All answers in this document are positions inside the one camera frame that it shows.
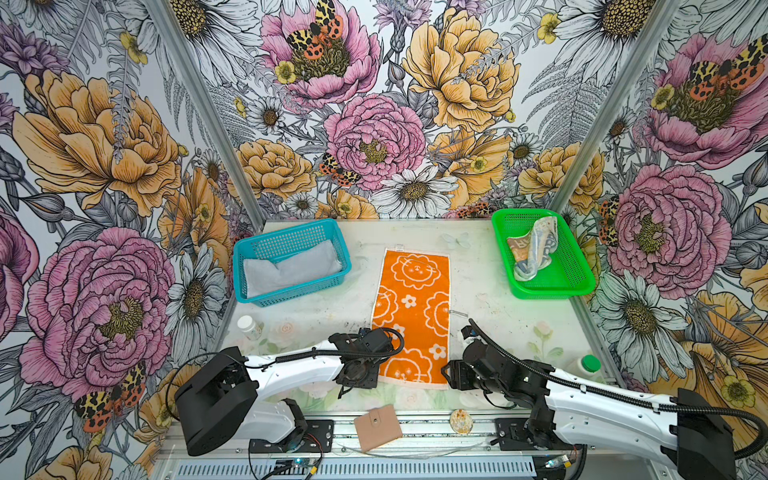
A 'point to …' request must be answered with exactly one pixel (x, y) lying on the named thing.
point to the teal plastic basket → (269, 245)
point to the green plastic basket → (565, 274)
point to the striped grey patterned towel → (533, 250)
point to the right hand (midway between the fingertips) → (453, 382)
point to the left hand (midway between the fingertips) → (361, 386)
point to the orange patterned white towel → (413, 296)
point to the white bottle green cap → (589, 366)
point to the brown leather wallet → (377, 427)
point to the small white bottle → (251, 328)
